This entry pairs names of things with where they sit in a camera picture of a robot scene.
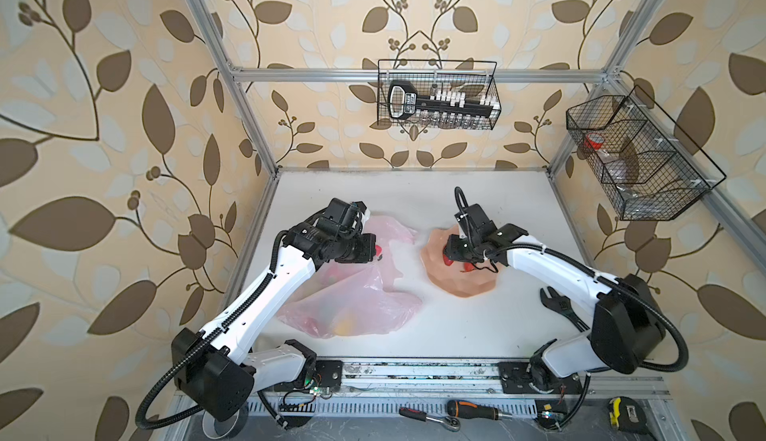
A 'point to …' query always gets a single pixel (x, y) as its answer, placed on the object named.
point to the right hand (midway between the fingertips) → (449, 251)
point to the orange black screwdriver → (464, 409)
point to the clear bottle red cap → (595, 141)
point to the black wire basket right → (646, 168)
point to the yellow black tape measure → (626, 414)
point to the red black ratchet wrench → (452, 423)
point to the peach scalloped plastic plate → (451, 279)
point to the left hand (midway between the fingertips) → (373, 248)
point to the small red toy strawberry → (469, 266)
